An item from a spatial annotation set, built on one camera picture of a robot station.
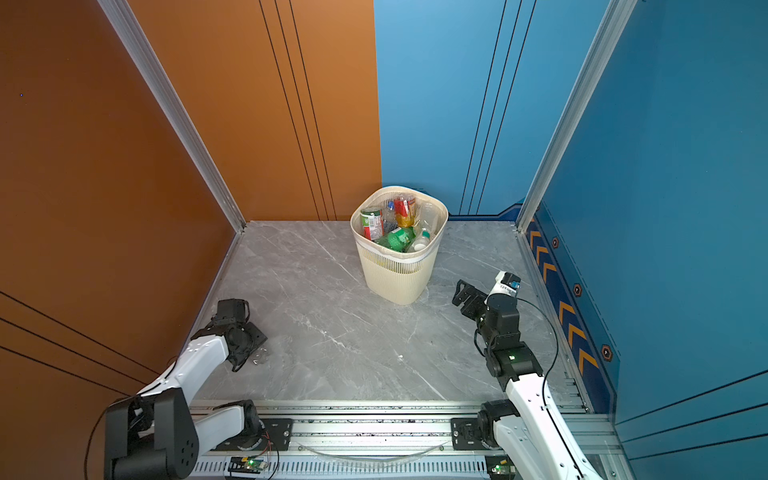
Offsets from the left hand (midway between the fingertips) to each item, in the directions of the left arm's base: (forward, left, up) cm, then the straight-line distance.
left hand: (255, 338), depth 89 cm
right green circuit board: (-30, -67, -3) cm, 74 cm away
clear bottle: (+27, -51, +24) cm, 63 cm away
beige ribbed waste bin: (+11, -41, +17) cm, 46 cm away
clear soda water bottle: (+30, -40, +22) cm, 55 cm away
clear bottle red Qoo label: (+22, -35, +26) cm, 49 cm away
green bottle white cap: (+19, -43, +24) cm, 53 cm away
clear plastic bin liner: (+34, -37, +24) cm, 56 cm away
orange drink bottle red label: (+29, -44, +26) cm, 59 cm away
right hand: (+7, -61, +19) cm, 64 cm away
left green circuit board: (-30, -5, -3) cm, 31 cm away
